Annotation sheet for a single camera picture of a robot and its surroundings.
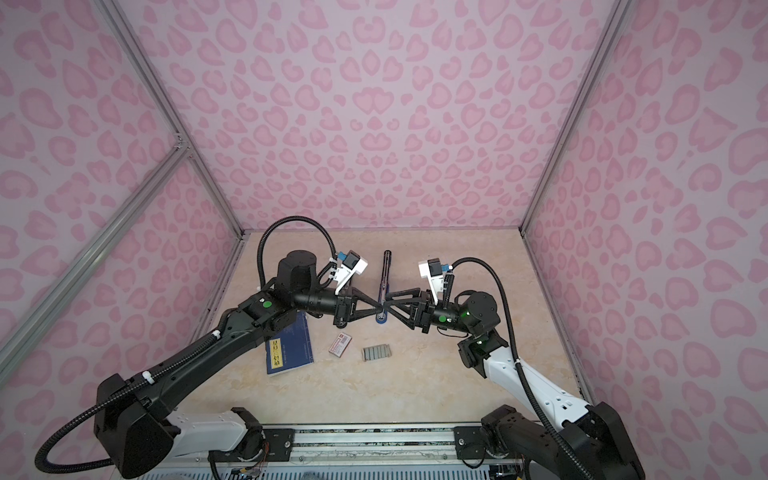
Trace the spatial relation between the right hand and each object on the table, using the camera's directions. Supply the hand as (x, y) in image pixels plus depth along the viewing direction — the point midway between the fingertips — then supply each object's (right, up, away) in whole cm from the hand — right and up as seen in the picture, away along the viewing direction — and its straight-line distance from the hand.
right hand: (390, 308), depth 63 cm
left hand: (-2, 0, +1) cm, 2 cm away
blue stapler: (-3, +1, +39) cm, 39 cm away
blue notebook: (-30, -16, +25) cm, 42 cm away
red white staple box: (-15, -16, +27) cm, 35 cm away
